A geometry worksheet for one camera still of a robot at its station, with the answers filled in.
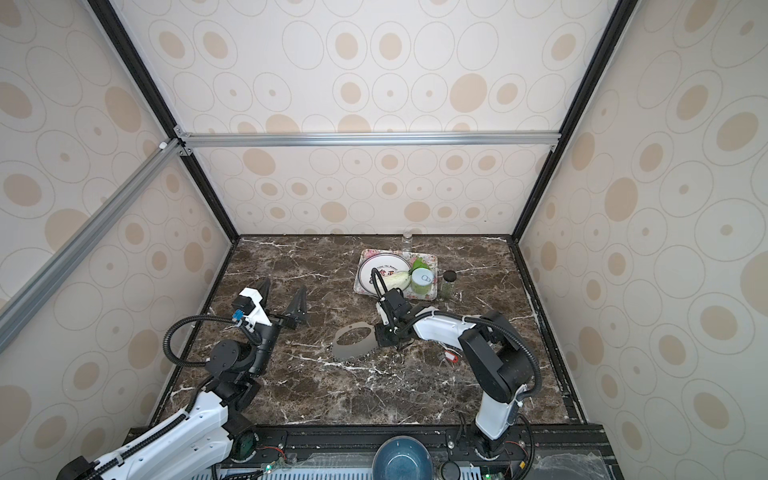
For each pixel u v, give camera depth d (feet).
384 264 3.60
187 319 1.66
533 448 2.34
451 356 2.93
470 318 1.74
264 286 3.58
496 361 1.55
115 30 2.26
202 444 1.90
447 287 3.22
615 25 2.26
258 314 1.93
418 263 3.29
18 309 1.67
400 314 2.38
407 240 3.66
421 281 3.27
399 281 3.35
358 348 2.97
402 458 2.34
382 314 2.50
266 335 2.06
